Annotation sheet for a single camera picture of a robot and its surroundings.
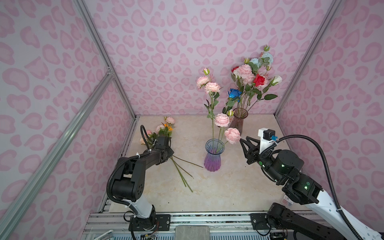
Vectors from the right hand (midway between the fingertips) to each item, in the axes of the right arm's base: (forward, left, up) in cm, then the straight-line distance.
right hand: (243, 138), depth 61 cm
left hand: (+15, +38, -34) cm, 53 cm away
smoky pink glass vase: (+33, -7, -18) cm, 38 cm away
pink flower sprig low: (+5, +3, -4) cm, 7 cm away
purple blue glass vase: (+8, +11, -20) cm, 24 cm away
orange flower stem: (+32, +40, -34) cm, 62 cm away
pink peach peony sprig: (+29, +43, -32) cm, 61 cm away
